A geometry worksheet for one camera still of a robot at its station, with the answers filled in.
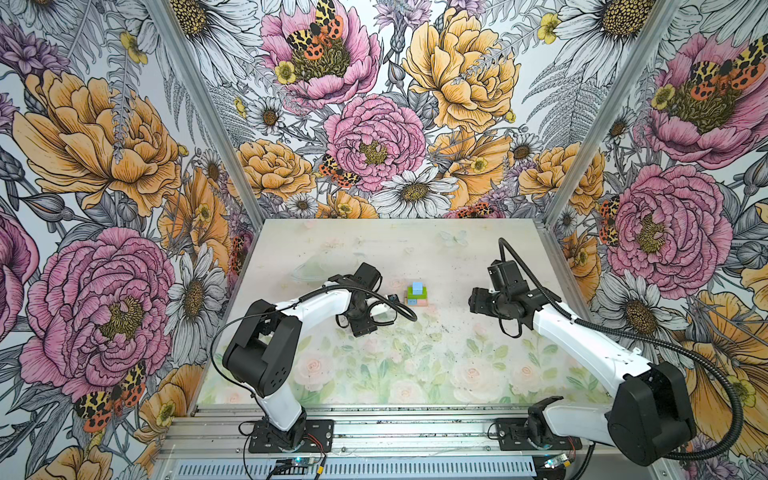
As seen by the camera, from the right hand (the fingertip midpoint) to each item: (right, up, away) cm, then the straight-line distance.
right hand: (481, 311), depth 85 cm
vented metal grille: (-56, -34, -15) cm, 67 cm away
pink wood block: (-15, +1, +11) cm, 19 cm away
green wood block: (-16, +3, +9) cm, 18 cm away
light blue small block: (-17, +6, +6) cm, 19 cm away
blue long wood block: (-19, +1, +10) cm, 21 cm away
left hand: (-35, -5, +5) cm, 36 cm away
